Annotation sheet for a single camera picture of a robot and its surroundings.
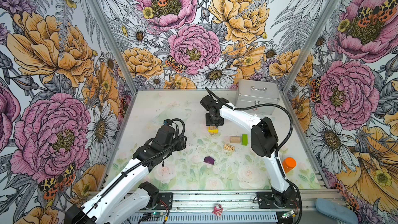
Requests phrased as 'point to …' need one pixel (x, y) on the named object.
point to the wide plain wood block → (235, 139)
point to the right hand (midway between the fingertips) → (213, 127)
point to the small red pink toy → (218, 210)
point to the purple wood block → (209, 160)
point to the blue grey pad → (336, 211)
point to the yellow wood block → (214, 130)
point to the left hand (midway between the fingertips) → (181, 144)
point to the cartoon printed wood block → (229, 148)
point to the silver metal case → (250, 93)
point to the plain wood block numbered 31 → (213, 127)
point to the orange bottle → (288, 164)
